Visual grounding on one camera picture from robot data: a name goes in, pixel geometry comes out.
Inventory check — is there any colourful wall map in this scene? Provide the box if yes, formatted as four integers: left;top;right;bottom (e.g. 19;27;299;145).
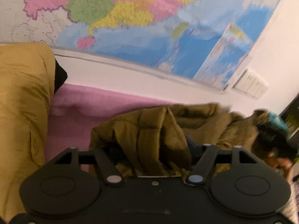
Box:
1;0;280;91

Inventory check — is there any dark brown puffer jacket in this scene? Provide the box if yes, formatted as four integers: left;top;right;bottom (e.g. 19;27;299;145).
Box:
89;104;258;177

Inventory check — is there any pink bed sheet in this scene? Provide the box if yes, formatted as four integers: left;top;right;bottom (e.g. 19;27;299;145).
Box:
45;84;169;161

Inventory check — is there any white wall socket panel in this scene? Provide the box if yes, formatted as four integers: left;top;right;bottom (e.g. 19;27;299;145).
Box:
233;69;269;99

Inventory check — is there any black garment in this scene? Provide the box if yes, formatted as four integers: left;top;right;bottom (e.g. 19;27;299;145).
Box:
54;60;68;93

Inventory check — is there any mustard yellow puffer jacket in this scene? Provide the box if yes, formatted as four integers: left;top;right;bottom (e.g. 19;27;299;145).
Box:
1;43;55;220

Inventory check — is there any teal plastic storage basket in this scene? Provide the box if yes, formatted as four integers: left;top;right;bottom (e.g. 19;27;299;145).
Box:
268;111;289;132

